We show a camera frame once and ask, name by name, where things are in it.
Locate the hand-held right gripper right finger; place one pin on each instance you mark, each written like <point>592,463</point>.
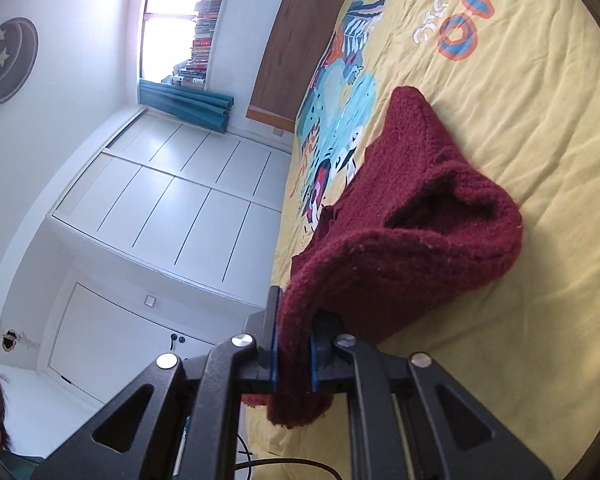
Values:
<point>314,360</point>

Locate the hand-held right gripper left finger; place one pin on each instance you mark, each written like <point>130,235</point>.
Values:
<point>275,340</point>

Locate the dark red knitted sweater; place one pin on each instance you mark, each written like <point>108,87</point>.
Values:
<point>405,260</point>

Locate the white door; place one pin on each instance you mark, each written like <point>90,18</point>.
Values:
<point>120,340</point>

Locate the white wardrobe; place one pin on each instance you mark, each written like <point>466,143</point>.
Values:
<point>180,200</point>

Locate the teal curtain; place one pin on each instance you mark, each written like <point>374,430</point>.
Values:
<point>190,102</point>

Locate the person's teal top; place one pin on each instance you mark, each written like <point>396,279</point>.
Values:
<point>25,467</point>

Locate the wooden headboard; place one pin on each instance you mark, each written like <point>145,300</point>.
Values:
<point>300,50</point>

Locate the row of books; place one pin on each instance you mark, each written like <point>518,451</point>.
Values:
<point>207,25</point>

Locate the bed with yellow cover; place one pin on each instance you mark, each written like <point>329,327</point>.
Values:
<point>530,110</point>

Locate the high window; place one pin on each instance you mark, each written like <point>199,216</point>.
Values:
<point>172,20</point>

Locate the white light switch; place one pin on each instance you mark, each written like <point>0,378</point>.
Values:
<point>150,301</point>

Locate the round star wall decoration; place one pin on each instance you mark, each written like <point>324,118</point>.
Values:
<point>5,60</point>

